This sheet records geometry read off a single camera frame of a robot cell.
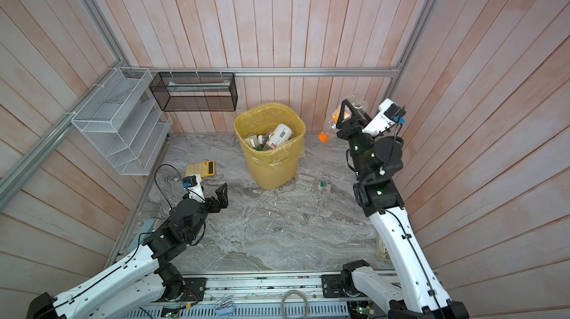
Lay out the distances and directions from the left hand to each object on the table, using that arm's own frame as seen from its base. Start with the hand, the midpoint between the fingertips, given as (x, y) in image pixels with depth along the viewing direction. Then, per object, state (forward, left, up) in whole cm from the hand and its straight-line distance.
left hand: (216, 188), depth 78 cm
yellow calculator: (+21, +14, -17) cm, 30 cm away
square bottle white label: (+22, -12, +2) cm, 25 cm away
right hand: (+8, -40, +32) cm, 52 cm away
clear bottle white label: (+19, -23, +9) cm, 31 cm away
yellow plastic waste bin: (+9, -21, 0) cm, 23 cm away
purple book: (-16, -60, -16) cm, 64 cm away
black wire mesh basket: (+49, +18, +7) cm, 53 cm away
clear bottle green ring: (+13, -37, -18) cm, 43 cm away
